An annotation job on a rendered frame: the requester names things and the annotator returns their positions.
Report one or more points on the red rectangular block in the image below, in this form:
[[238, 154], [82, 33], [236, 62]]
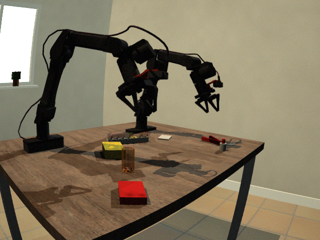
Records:
[[132, 193]]

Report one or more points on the amber translucent pill bottle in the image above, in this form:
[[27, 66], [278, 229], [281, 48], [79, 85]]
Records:
[[128, 159]]

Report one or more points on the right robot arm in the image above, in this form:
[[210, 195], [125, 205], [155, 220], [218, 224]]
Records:
[[60, 54]]

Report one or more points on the grey cylinder with red cap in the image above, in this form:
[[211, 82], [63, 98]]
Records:
[[223, 145]]

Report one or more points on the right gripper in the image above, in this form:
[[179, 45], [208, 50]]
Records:
[[134, 82]]

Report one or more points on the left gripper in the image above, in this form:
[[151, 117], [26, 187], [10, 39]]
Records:
[[204, 95]]

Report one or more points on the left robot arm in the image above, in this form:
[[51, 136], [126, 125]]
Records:
[[199, 72]]

